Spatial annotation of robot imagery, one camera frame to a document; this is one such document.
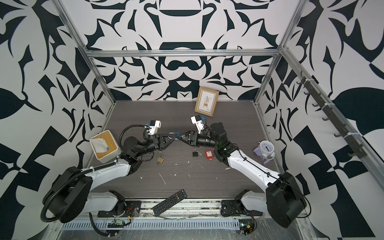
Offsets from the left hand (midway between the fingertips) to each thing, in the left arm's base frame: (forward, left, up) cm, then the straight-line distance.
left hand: (176, 135), depth 68 cm
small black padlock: (+3, -9, -28) cm, 29 cm away
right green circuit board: (-33, -31, -29) cm, 54 cm away
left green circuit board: (-30, +28, -26) cm, 49 cm away
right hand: (-1, -1, -1) cm, 2 cm away
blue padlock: (+2, 0, -1) cm, 2 cm away
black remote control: (-22, +5, -28) cm, 36 cm away
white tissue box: (+8, +45, -23) cm, 51 cm away
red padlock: (+3, -17, -27) cm, 32 cm away
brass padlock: (+1, +12, -28) cm, 31 cm away
